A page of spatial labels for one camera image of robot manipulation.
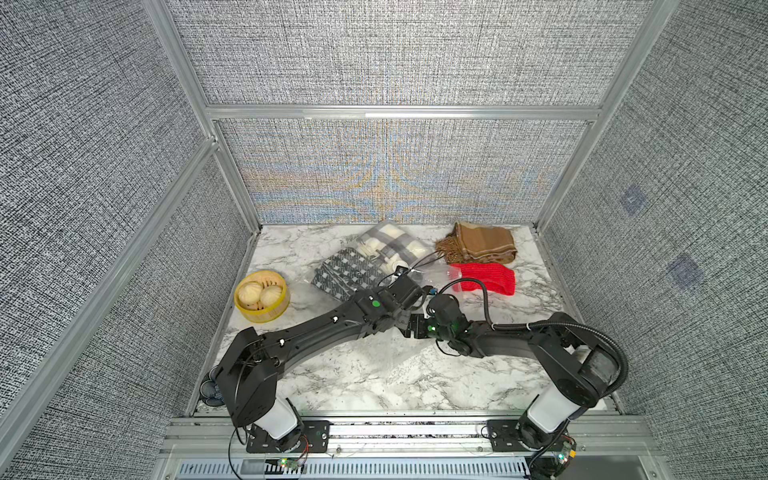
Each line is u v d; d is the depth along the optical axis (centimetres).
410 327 81
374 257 103
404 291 61
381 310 57
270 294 93
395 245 106
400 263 102
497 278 101
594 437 75
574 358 48
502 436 73
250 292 93
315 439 73
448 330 70
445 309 70
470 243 109
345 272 98
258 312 93
